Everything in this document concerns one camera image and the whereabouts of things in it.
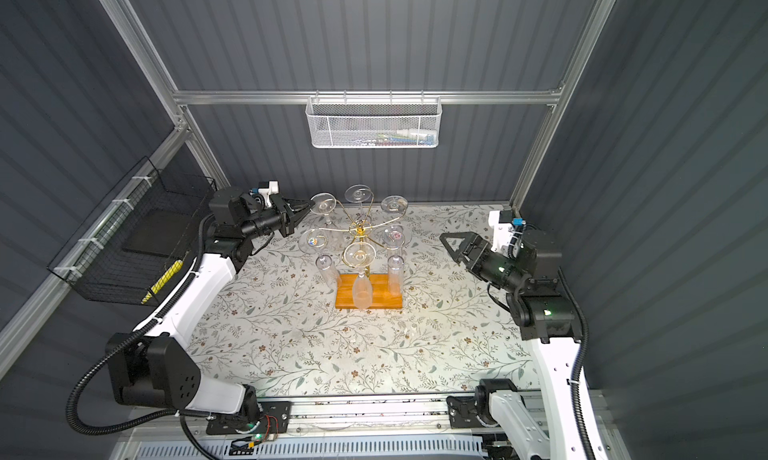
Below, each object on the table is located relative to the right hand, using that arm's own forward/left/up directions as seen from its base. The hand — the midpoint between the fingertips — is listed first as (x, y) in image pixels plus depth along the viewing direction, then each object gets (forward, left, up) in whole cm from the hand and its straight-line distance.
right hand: (451, 247), depth 63 cm
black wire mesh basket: (+6, +76, -5) cm, 76 cm away
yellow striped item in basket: (-3, +66, -7) cm, 66 cm away
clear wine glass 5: (0, +20, -3) cm, 20 cm away
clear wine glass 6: (+5, +12, -2) cm, 13 cm away
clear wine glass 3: (+15, +12, -2) cm, 20 cm away
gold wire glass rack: (+9, +20, -5) cm, 22 cm away
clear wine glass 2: (+20, +22, -2) cm, 29 cm away
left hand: (+15, +32, 0) cm, 35 cm away
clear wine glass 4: (+4, +31, -2) cm, 31 cm away
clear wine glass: (+16, +30, -2) cm, 34 cm away
